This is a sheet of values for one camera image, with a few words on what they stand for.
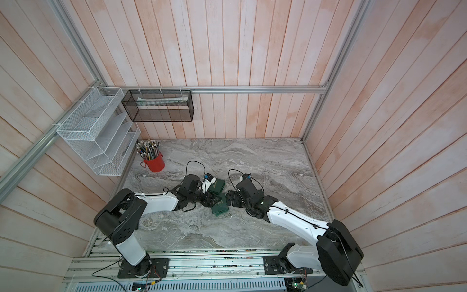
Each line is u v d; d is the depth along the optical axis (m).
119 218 0.47
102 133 0.78
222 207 0.88
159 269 0.73
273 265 0.73
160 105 1.05
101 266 0.77
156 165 1.02
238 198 0.74
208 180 0.83
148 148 0.93
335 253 0.41
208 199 0.81
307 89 0.97
